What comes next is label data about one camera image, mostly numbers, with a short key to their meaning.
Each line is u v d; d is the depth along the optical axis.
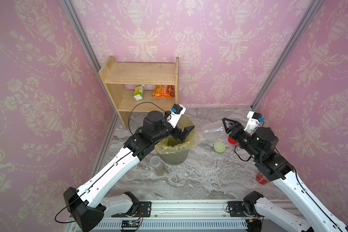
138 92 0.95
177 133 0.57
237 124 0.57
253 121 0.58
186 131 0.57
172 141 0.94
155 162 0.73
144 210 0.74
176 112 0.53
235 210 0.73
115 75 0.78
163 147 0.68
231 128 0.58
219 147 0.96
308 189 0.43
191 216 0.74
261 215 0.61
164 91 0.95
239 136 0.57
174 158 0.84
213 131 0.62
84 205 0.37
